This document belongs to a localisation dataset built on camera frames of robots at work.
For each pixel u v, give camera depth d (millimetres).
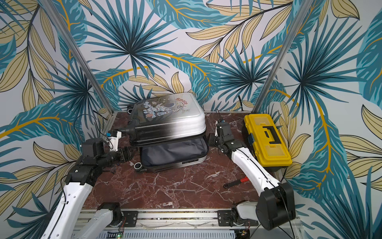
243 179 862
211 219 749
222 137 619
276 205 403
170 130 702
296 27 745
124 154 618
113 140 639
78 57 855
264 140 840
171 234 704
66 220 405
